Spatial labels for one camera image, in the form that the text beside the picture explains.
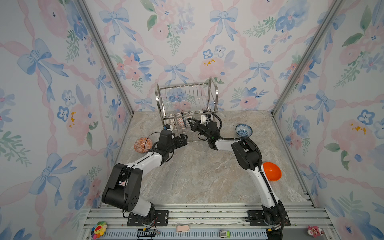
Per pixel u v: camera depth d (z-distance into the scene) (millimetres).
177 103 1226
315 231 676
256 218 732
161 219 734
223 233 676
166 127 818
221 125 781
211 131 835
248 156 650
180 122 982
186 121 975
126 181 491
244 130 1067
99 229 701
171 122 977
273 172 850
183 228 703
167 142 718
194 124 925
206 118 913
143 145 997
